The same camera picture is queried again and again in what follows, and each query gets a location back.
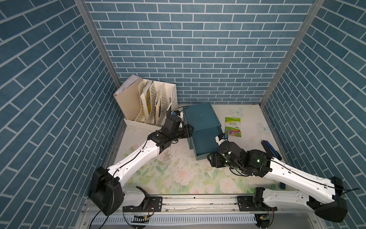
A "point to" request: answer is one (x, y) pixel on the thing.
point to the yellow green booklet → (148, 94)
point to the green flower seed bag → (233, 126)
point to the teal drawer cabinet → (207, 128)
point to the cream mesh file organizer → (156, 98)
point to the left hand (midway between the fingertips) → (194, 130)
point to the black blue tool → (270, 151)
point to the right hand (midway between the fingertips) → (211, 158)
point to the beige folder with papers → (127, 96)
